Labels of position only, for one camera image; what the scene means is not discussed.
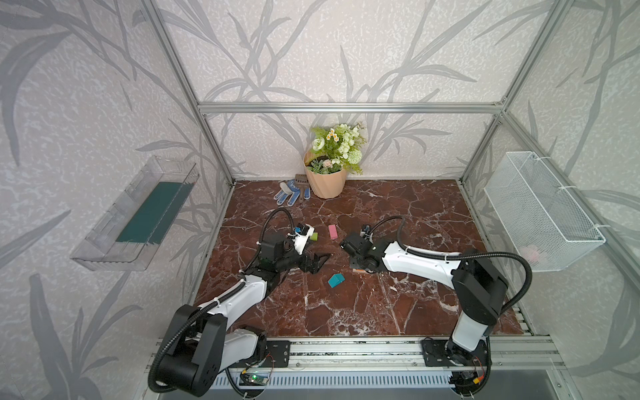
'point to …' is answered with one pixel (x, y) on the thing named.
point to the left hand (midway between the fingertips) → (323, 242)
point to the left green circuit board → (257, 378)
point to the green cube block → (314, 237)
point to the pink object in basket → (530, 253)
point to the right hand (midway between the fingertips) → (356, 252)
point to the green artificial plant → (337, 149)
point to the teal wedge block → (336, 279)
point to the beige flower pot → (324, 186)
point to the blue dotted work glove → (290, 188)
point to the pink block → (333, 232)
